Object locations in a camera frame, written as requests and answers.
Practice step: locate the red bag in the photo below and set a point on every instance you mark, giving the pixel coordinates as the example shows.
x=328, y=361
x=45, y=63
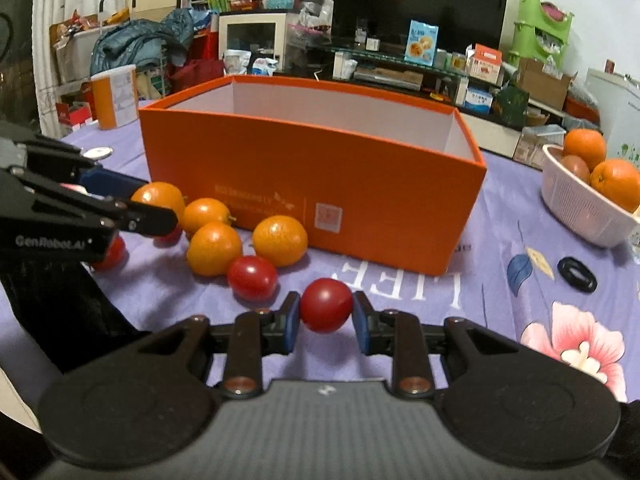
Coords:
x=195, y=74

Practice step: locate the clear storage box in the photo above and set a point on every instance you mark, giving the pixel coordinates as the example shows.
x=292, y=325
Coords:
x=537, y=144

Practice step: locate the large orange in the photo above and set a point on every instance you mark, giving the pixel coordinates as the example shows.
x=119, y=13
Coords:
x=616, y=185
x=584, y=147

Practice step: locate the red cherry tomato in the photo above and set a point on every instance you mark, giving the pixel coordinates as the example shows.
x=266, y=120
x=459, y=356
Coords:
x=114, y=255
x=252, y=278
x=326, y=306
x=170, y=237

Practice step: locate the blue snack packet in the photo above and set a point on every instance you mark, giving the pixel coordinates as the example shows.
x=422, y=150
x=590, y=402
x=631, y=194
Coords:
x=421, y=42

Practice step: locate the orange cardboard box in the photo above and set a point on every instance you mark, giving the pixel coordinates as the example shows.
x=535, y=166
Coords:
x=350, y=180

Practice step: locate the silver media player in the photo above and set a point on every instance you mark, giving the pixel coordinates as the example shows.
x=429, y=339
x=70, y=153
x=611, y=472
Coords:
x=387, y=78

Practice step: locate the orange white canister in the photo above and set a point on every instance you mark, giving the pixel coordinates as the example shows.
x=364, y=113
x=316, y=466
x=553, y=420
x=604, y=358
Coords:
x=114, y=97

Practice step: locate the red white box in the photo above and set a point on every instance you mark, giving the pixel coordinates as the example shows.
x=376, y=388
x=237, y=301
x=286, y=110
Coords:
x=75, y=114

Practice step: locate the orange white carton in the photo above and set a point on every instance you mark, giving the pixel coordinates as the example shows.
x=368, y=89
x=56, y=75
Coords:
x=487, y=66

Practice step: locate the white key tag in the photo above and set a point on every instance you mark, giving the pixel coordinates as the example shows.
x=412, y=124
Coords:
x=97, y=153

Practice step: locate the white curtain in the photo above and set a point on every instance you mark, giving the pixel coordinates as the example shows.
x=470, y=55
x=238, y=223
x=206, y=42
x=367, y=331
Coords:
x=55, y=10

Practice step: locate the green plastic rack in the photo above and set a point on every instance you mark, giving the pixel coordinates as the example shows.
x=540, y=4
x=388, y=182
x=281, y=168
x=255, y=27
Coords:
x=530, y=30

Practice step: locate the white cabinet glass door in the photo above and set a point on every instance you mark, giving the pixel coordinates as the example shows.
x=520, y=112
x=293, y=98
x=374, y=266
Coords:
x=252, y=42

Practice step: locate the blue white box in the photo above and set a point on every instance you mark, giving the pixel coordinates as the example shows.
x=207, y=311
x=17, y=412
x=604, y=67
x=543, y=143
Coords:
x=477, y=99

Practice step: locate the small mandarin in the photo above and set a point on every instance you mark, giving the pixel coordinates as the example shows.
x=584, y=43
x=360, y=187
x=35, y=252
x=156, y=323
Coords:
x=207, y=215
x=150, y=195
x=215, y=250
x=280, y=240

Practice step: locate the open cardboard box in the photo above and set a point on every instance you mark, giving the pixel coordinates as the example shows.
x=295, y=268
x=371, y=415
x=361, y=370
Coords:
x=542, y=85

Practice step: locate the purple floral tablecloth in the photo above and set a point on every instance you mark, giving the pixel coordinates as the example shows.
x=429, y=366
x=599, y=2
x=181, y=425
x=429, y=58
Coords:
x=500, y=220

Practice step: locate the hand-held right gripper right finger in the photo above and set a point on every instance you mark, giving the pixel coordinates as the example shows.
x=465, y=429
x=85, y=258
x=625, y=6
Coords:
x=362, y=325

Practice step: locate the white appliance green print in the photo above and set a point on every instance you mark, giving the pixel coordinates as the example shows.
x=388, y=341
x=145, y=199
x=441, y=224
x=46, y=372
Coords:
x=612, y=100

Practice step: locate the dark green bag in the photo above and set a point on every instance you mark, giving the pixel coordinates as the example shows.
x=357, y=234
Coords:
x=510, y=102

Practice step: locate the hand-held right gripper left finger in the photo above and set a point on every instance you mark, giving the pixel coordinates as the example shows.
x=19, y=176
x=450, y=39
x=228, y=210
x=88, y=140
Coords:
x=291, y=325

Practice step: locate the white plastic bowl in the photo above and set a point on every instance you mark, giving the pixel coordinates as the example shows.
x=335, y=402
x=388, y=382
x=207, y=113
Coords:
x=580, y=210

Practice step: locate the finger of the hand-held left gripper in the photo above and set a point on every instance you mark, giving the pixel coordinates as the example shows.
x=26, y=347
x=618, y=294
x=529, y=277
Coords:
x=60, y=220
x=115, y=180

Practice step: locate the blue puffer jacket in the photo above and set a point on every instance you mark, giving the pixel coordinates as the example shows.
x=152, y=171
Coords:
x=142, y=40

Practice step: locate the white storage bin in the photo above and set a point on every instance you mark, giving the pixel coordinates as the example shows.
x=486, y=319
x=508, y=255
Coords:
x=77, y=57

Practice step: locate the blue white plastic bag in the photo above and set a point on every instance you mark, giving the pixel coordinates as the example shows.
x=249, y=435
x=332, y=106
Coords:
x=264, y=67

